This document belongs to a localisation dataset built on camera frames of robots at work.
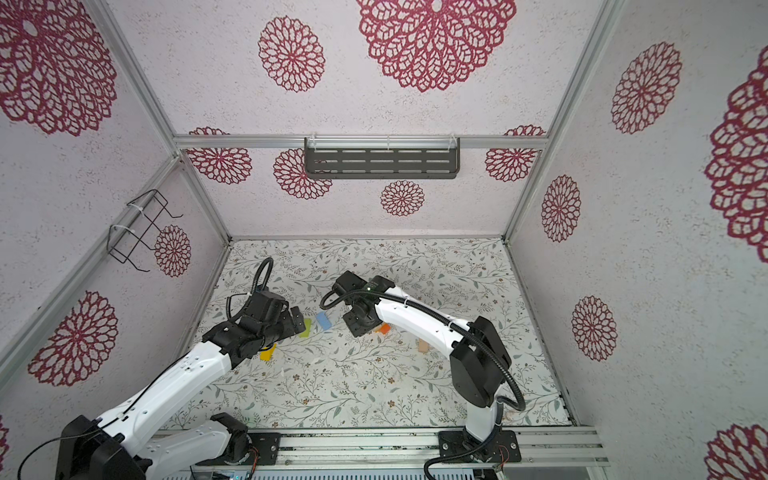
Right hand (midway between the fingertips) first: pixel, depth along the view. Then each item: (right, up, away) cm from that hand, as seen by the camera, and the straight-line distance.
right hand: (360, 319), depth 84 cm
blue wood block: (-13, -3, +14) cm, 19 cm away
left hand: (-20, -2, -1) cm, 20 cm away
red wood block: (+7, -5, +10) cm, 13 cm away
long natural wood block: (+19, -10, +9) cm, 23 cm away
